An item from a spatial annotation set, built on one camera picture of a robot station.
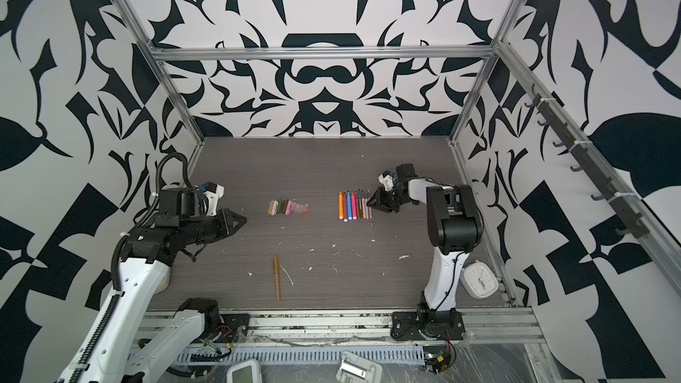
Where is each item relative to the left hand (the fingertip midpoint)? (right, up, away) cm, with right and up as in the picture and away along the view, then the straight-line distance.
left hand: (244, 216), depth 73 cm
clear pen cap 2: (+9, -2, +26) cm, 27 cm away
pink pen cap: (+7, -2, +26) cm, 27 cm away
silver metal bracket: (+30, -37, -5) cm, 48 cm away
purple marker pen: (+28, -5, +24) cm, 37 cm away
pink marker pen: (+31, -1, +26) cm, 40 cm away
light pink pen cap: (+2, -2, +25) cm, 25 cm away
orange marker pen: (+26, -1, +26) cm, 37 cm away
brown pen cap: (+5, -2, +26) cm, 27 cm away
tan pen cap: (0, -2, +25) cm, 25 cm away
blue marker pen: (+29, -1, +26) cm, 39 cm away
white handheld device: (+4, -36, -8) cm, 37 cm away
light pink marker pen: (+35, -2, +26) cm, 44 cm away
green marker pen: (+33, -2, +26) cm, 42 cm away
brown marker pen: (+6, -20, +10) cm, 23 cm away
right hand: (+38, 0, +26) cm, 45 cm away
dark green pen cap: (+4, -1, +27) cm, 27 cm away
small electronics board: (+52, -37, -1) cm, 64 cm away
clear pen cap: (+11, -2, +24) cm, 27 cm away
